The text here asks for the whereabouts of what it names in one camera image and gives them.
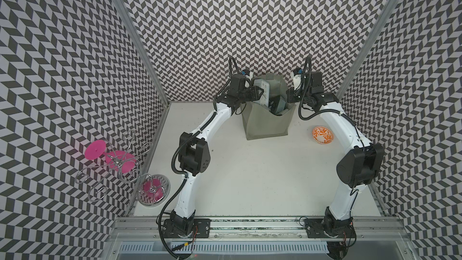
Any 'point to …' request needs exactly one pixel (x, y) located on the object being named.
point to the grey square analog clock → (264, 98)
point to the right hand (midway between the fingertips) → (289, 93)
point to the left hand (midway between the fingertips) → (260, 91)
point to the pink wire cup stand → (119, 159)
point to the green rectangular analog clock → (276, 104)
